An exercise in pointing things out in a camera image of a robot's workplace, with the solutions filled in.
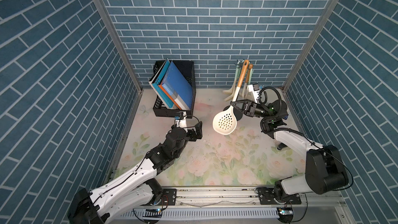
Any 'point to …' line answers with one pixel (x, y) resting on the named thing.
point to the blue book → (179, 86)
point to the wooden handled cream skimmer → (225, 122)
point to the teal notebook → (156, 83)
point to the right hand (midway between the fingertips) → (234, 107)
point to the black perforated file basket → (187, 70)
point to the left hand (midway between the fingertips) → (198, 123)
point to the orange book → (170, 96)
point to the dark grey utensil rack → (239, 113)
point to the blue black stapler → (286, 116)
